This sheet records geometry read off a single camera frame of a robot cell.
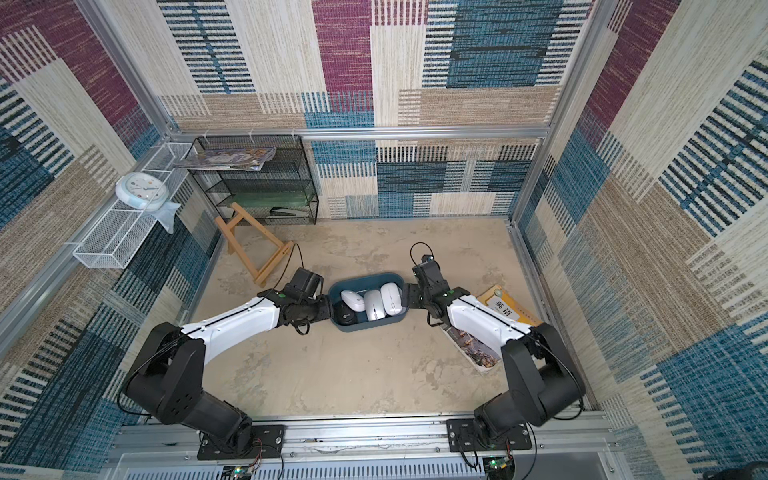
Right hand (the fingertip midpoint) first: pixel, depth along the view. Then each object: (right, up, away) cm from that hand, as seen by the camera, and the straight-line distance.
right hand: (416, 288), depth 91 cm
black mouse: (-22, -8, 0) cm, 24 cm away
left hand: (-27, -6, 0) cm, 27 cm away
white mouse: (-7, -3, +2) cm, 8 cm away
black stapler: (-45, +25, +17) cm, 55 cm away
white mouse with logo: (-19, -4, +3) cm, 19 cm away
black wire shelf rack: (-44, +40, +17) cm, 62 cm away
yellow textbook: (+18, -18, -6) cm, 26 cm away
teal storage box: (-17, 0, +11) cm, 20 cm away
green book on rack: (-50, +30, +17) cm, 61 cm away
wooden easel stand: (-49, +3, +8) cm, 50 cm away
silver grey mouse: (-13, -5, +1) cm, 14 cm away
